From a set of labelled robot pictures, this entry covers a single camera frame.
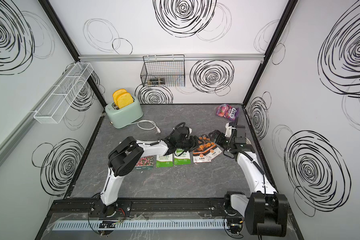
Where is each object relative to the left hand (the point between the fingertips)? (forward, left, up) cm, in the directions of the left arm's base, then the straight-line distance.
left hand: (203, 145), depth 88 cm
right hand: (+1, -7, +8) cm, 10 cm away
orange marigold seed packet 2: (-3, +2, -7) cm, 8 cm away
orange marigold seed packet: (+1, -6, -7) cm, 9 cm away
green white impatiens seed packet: (-7, +23, -8) cm, 26 cm away
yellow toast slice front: (+25, +51, +12) cm, 58 cm away
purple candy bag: (+32, -21, -4) cm, 39 cm away
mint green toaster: (+18, +51, +4) cm, 54 cm away
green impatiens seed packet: (-6, +12, -8) cm, 15 cm away
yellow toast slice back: (+28, +56, +14) cm, 64 cm away
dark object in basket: (+29, +29, +24) cm, 47 cm away
